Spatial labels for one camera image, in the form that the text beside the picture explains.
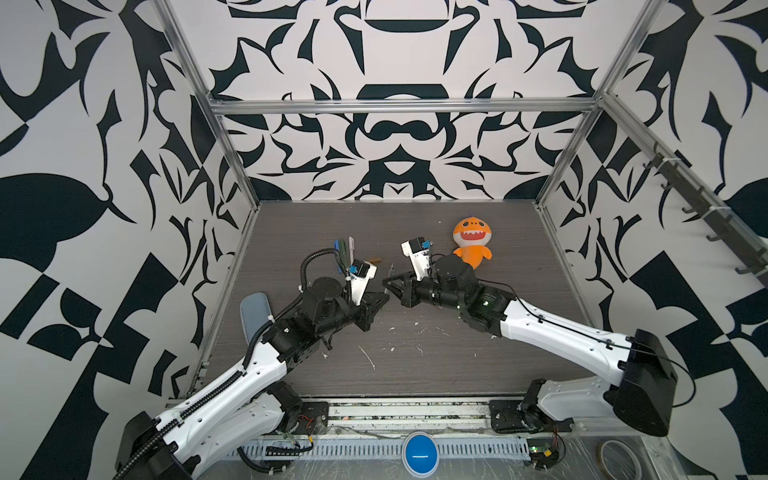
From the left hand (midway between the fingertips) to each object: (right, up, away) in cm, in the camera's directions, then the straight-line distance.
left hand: (388, 291), depth 71 cm
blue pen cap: (-18, +10, +36) cm, 41 cm away
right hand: (-1, +3, -1) cm, 3 cm away
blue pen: (-10, +7, -10) cm, 15 cm away
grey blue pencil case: (-40, -9, +19) cm, 45 cm away
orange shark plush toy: (+28, +13, +29) cm, 43 cm away
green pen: (-15, +7, +34) cm, 38 cm away
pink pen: (-12, +6, +32) cm, 35 cm away
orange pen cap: (-4, +4, +33) cm, 34 cm away
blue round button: (+7, -36, -3) cm, 37 cm away
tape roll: (+48, -39, -3) cm, 62 cm away
